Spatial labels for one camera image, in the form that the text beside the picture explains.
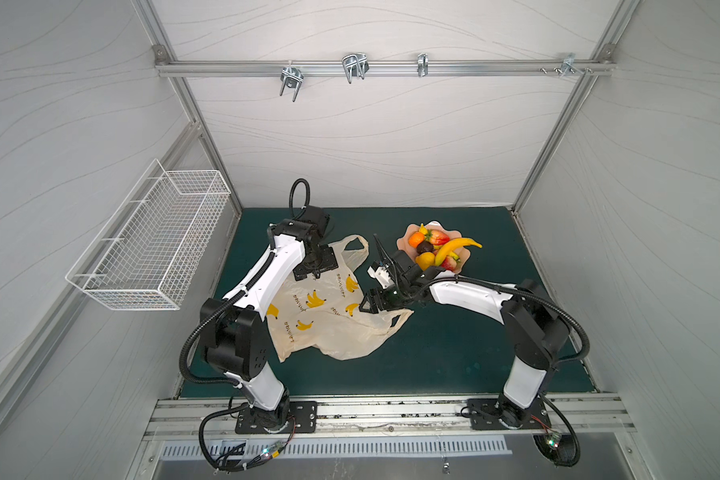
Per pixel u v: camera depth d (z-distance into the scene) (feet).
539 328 1.56
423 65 2.56
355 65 2.51
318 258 2.32
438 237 3.37
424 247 3.38
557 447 2.36
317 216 2.23
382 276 2.69
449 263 3.18
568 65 2.51
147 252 2.25
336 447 2.30
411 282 2.29
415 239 3.40
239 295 1.51
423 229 3.48
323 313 2.88
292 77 2.60
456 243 3.33
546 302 1.50
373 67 2.58
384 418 2.47
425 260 3.22
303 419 2.41
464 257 3.24
